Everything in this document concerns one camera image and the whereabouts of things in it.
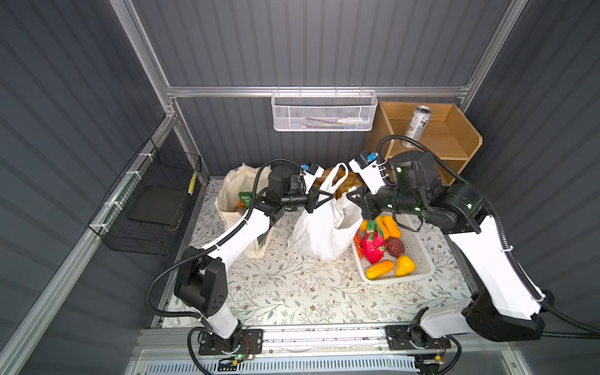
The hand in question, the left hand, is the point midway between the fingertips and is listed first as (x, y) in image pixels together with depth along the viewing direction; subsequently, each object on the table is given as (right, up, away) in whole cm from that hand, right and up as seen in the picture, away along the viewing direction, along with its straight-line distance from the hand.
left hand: (333, 195), depth 75 cm
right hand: (+2, 0, -16) cm, 16 cm away
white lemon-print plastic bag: (-3, -12, -1) cm, 12 cm away
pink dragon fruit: (+16, -17, +10) cm, 26 cm away
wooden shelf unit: (+49, +25, +18) cm, 58 cm away
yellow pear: (+27, -26, +8) cm, 38 cm away
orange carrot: (+12, -18, +16) cm, 27 cm away
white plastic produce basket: (+32, -20, +12) cm, 39 cm away
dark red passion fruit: (+25, -20, +14) cm, 35 cm away
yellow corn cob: (+18, -27, +9) cm, 34 cm away
